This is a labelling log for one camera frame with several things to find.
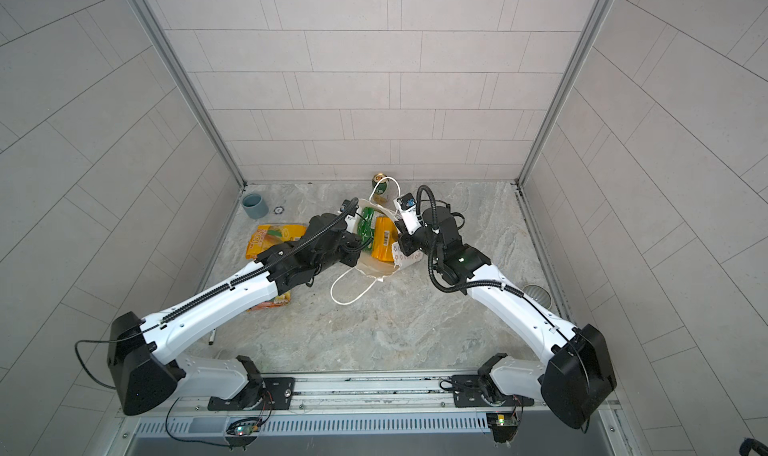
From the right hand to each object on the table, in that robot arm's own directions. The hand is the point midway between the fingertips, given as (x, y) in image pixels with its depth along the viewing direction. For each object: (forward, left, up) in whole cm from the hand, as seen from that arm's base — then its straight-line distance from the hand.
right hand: (395, 223), depth 76 cm
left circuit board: (-38, +36, -19) cm, 56 cm away
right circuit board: (-41, -22, -26) cm, 54 cm away
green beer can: (+28, +3, -13) cm, 31 cm away
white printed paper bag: (-8, +4, -9) cm, 13 cm away
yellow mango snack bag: (+11, +41, -16) cm, 46 cm away
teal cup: (+24, +49, -16) cm, 56 cm away
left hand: (-2, +7, -1) cm, 8 cm away
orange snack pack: (+4, +3, -10) cm, 12 cm away
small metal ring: (+26, +42, -21) cm, 54 cm away
